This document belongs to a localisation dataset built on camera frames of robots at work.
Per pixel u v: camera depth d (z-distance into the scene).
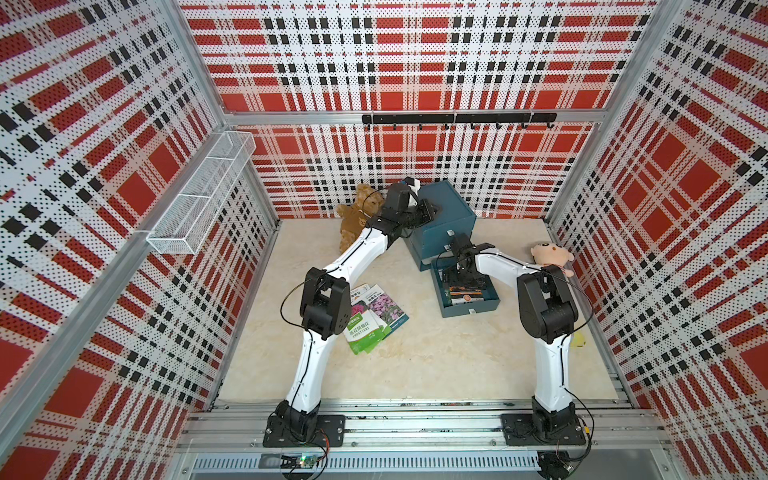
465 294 0.99
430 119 0.89
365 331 0.91
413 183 0.86
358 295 0.99
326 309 0.58
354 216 1.11
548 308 0.56
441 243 0.94
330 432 0.74
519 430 0.73
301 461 0.69
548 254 1.01
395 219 0.75
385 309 0.96
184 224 0.70
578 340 0.86
